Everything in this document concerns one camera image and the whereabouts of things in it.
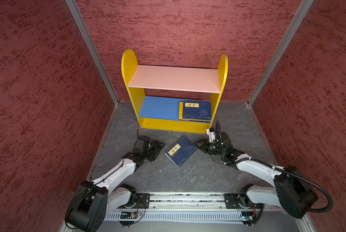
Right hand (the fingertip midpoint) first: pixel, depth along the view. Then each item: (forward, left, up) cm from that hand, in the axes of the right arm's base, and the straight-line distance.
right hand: (192, 146), depth 82 cm
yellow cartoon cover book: (+23, +6, +6) cm, 24 cm away
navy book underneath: (+22, -5, +6) cm, 23 cm away
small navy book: (+2, +6, -11) cm, 13 cm away
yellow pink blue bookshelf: (+40, +10, +1) cm, 41 cm away
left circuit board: (-31, +35, -13) cm, 48 cm away
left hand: (+1, +17, -5) cm, 18 cm away
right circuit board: (-33, -25, -13) cm, 43 cm away
